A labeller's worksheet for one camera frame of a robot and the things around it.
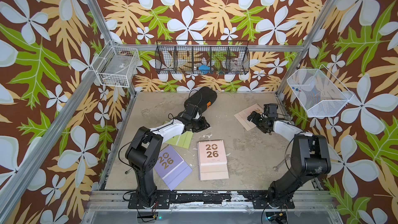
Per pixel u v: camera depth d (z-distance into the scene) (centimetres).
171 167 84
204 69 93
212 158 84
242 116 106
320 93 82
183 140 94
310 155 47
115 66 85
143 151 49
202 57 96
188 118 73
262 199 75
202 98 111
